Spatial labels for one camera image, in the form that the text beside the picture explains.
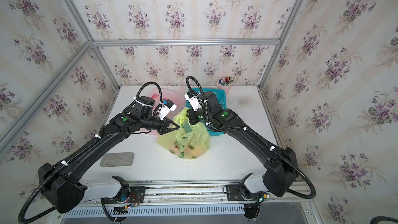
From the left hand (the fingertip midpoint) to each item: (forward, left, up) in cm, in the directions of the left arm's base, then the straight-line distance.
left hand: (179, 127), depth 71 cm
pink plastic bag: (+38, +6, -19) cm, 43 cm away
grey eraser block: (-8, +33, -21) cm, 40 cm away
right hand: (+7, -4, +1) cm, 8 cm away
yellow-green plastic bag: (-4, -4, -7) cm, 9 cm away
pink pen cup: (+42, -28, -12) cm, 52 cm away
